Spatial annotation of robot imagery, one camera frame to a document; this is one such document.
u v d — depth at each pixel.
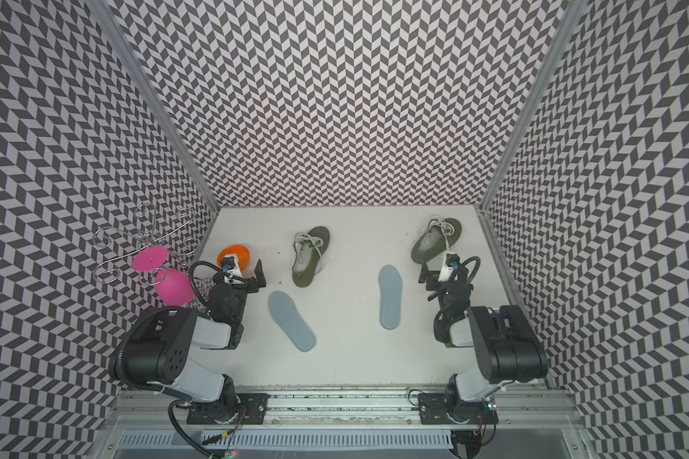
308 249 1.01
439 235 1.00
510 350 0.45
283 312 0.91
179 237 1.02
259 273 0.84
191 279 0.65
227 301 0.68
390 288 0.96
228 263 0.75
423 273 0.88
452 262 0.74
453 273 0.74
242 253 1.05
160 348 0.45
